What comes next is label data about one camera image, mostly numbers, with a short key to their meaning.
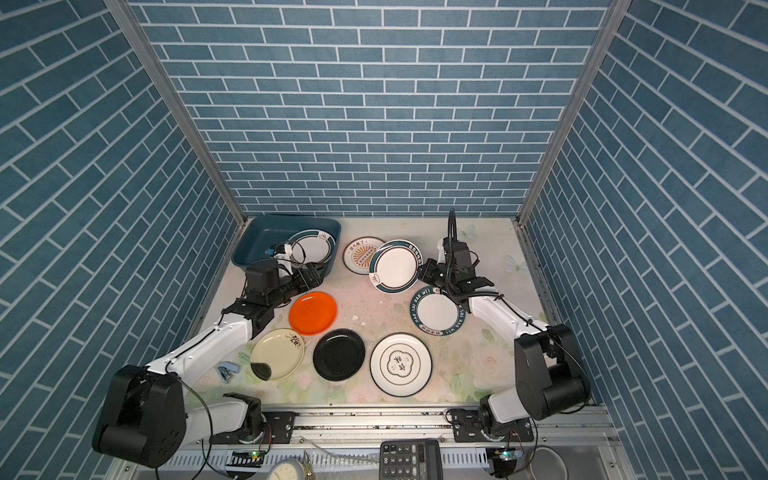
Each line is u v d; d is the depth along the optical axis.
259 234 1.14
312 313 0.94
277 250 0.75
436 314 0.94
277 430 0.74
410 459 0.68
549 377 0.43
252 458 0.72
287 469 0.65
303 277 0.75
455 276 0.68
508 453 0.71
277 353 0.84
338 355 0.87
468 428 0.73
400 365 0.84
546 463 0.69
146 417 0.40
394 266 0.93
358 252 1.10
